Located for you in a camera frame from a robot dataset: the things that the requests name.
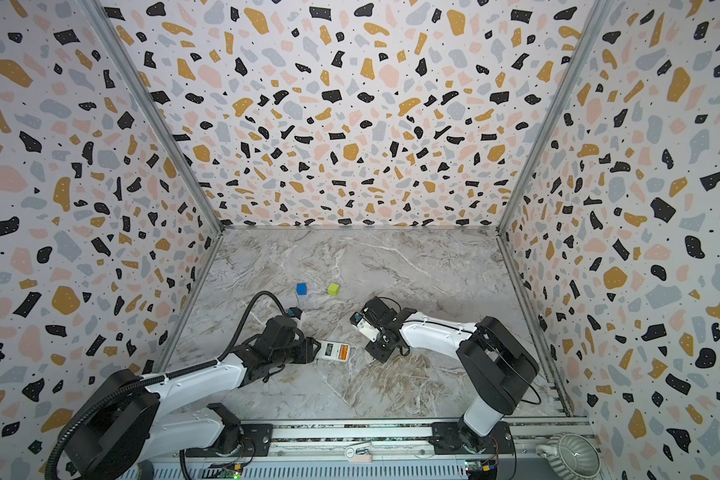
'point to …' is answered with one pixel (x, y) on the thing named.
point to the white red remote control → (334, 351)
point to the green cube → (334, 289)
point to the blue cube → (301, 289)
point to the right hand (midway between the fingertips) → (372, 341)
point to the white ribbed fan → (572, 456)
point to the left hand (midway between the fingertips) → (316, 342)
